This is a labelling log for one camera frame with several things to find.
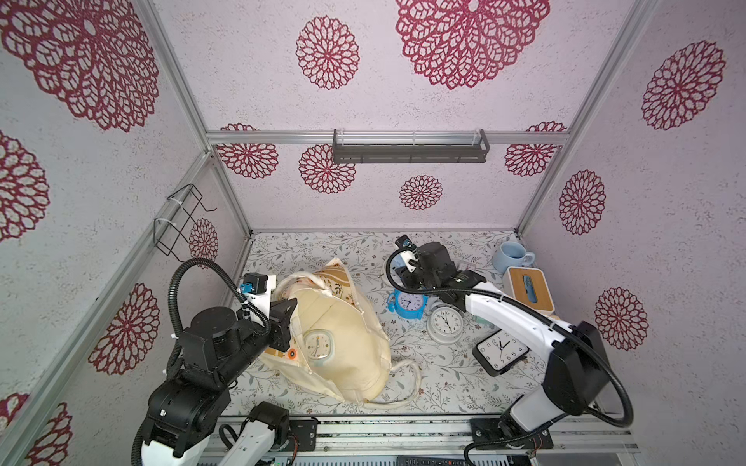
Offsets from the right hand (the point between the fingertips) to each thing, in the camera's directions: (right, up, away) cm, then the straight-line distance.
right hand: (401, 262), depth 83 cm
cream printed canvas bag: (-18, -25, +2) cm, 31 cm away
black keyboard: (+6, -47, -14) cm, 50 cm away
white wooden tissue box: (+46, -8, +17) cm, 49 cm away
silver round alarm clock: (+14, -19, +7) cm, 25 cm away
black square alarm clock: (+29, -26, +2) cm, 39 cm away
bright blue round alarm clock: (+3, -14, +13) cm, 20 cm away
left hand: (-25, -8, -23) cm, 35 cm away
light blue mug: (+44, +3, +25) cm, 51 cm away
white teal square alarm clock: (-24, -25, +1) cm, 34 cm away
